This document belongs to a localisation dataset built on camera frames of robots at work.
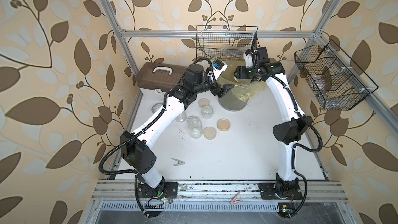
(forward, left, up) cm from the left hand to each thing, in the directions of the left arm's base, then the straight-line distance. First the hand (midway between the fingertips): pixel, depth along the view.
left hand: (224, 75), depth 69 cm
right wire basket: (-1, -55, -4) cm, 55 cm away
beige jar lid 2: (+15, +10, -39) cm, 43 cm away
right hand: (+13, -12, -10) cm, 20 cm away
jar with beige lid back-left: (+6, +7, -38) cm, 39 cm away
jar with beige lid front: (-6, +14, -36) cm, 39 cm away
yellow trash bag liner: (+5, -13, -16) cm, 21 cm away
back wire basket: (+38, -7, -6) cm, 39 cm away
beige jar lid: (-3, -4, -40) cm, 40 cm away
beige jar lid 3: (-9, +6, -39) cm, 40 cm away
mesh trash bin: (+8, -7, -29) cm, 31 cm away
